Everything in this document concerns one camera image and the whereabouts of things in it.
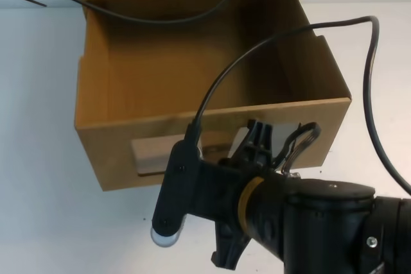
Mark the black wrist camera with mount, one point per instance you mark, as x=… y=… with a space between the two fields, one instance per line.
x=192 y=186

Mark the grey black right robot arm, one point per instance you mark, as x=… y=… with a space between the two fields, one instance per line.
x=386 y=230

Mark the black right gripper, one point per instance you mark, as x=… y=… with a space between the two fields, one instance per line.
x=308 y=224

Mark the cardboard shoebox drawer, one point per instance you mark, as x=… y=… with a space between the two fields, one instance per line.
x=140 y=86

